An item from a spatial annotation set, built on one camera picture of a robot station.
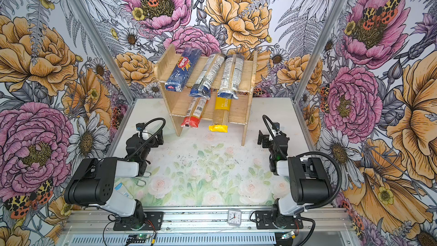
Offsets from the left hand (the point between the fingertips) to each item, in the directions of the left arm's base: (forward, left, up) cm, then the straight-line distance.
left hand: (154, 133), depth 94 cm
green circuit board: (-45, -2, -8) cm, 46 cm away
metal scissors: (-22, +4, -8) cm, 24 cm away
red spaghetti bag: (+1, -24, +16) cm, 29 cm away
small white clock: (-39, -42, -7) cm, 58 cm away
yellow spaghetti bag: (-3, -36, +17) cm, 40 cm away
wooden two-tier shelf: (+8, -17, +14) cm, 23 cm away
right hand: (-1, -62, 0) cm, 62 cm away
